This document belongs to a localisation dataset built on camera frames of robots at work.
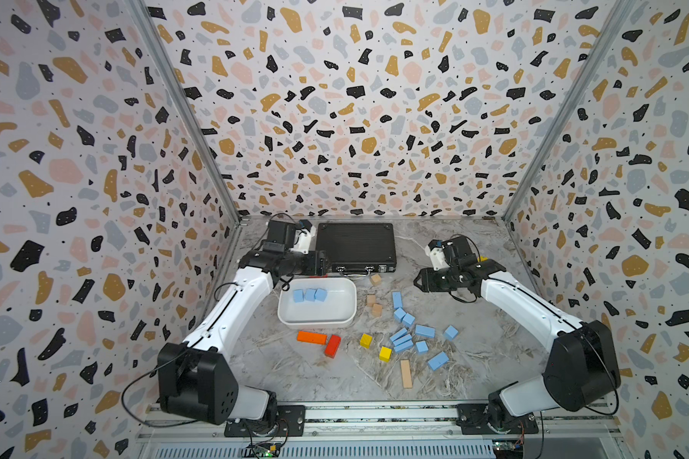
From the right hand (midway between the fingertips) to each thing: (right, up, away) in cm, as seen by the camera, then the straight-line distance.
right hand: (421, 281), depth 87 cm
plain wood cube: (-13, -11, +8) cm, 18 cm away
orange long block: (-33, -18, +1) cm, 38 cm away
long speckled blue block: (-6, -8, +11) cm, 15 cm away
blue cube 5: (+9, -16, +2) cm, 19 cm away
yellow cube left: (-17, -18, -1) cm, 24 cm away
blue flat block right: (+2, -16, +4) cm, 17 cm away
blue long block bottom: (+5, -23, -3) cm, 24 cm away
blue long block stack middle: (-6, -18, -1) cm, 18 cm away
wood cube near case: (-13, -1, +14) cm, 19 cm away
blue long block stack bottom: (-5, -19, -1) cm, 20 cm away
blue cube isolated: (-32, -6, +9) cm, 34 cm away
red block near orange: (-27, -20, -1) cm, 33 cm away
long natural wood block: (-5, -26, -5) cm, 27 cm away
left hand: (-29, +7, -4) cm, 30 cm away
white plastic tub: (-31, -9, +11) cm, 34 cm away
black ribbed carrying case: (-19, +9, +21) cm, 30 cm away
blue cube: (-39, -6, +9) cm, 41 cm away
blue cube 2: (-35, -6, +9) cm, 37 cm away
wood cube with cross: (-15, -8, +9) cm, 19 cm away
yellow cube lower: (-11, -21, -3) cm, 24 cm away
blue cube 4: (-3, -13, +4) cm, 14 cm away
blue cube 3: (-6, -11, +6) cm, 14 cm away
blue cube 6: (0, -19, -1) cm, 19 cm away
